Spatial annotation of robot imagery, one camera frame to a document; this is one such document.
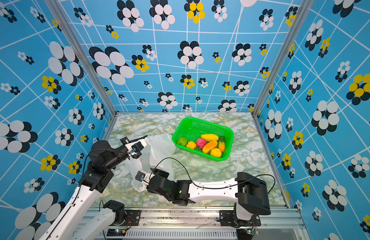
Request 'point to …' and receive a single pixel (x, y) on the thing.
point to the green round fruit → (182, 141)
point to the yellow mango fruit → (209, 137)
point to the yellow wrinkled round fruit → (215, 153)
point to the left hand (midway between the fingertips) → (144, 133)
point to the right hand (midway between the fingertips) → (151, 172)
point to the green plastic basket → (192, 129)
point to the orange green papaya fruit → (221, 143)
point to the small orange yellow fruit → (191, 144)
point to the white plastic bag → (158, 154)
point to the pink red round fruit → (200, 143)
